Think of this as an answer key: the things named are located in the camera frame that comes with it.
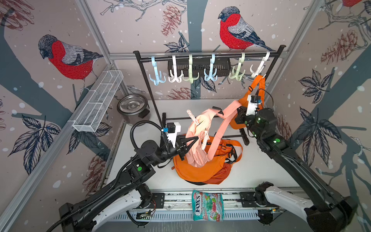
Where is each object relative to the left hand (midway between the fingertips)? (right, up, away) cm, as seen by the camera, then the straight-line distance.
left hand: (198, 137), depth 56 cm
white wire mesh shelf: (-54, +8, +15) cm, 57 cm away
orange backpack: (+13, -22, +23) cm, 35 cm away
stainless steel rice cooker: (-42, +13, +42) cm, 62 cm away
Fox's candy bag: (+5, -37, +13) cm, 39 cm away
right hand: (+21, +14, +15) cm, 29 cm away
